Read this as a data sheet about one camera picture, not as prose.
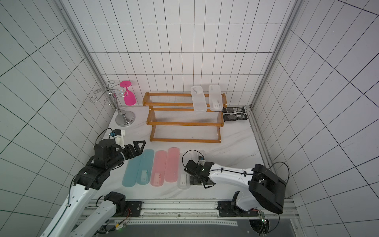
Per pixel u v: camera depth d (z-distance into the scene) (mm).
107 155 518
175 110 1001
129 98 1023
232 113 1138
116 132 627
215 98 833
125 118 1102
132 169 848
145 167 852
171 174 834
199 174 613
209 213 727
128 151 621
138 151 634
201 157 774
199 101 827
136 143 637
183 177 817
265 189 417
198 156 783
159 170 874
